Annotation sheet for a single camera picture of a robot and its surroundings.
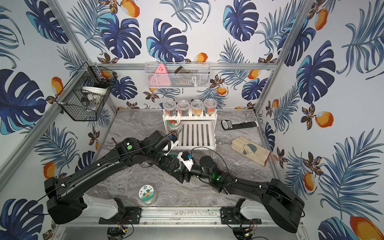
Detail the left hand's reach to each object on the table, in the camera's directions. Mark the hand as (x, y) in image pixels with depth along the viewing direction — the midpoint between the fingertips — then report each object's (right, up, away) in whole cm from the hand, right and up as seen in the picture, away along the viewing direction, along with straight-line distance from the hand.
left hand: (173, 160), depth 68 cm
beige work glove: (+47, 0, +29) cm, 55 cm away
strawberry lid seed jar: (-2, +15, +18) cm, 24 cm away
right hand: (0, -3, +5) cm, 6 cm away
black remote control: (+35, +16, +42) cm, 58 cm away
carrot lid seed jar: (-13, -18, +6) cm, 23 cm away
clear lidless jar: (-3, +25, +8) cm, 26 cm away
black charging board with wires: (-46, +5, +35) cm, 58 cm away
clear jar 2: (+18, +27, +10) cm, 34 cm away
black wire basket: (-58, +33, +24) cm, 71 cm away
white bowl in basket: (-42, +35, +12) cm, 56 cm away
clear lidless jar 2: (+4, +25, +9) cm, 27 cm away
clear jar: (+11, +25, +9) cm, 29 cm away
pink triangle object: (-11, +44, +22) cm, 50 cm away
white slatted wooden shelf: (+12, +12, +24) cm, 30 cm away
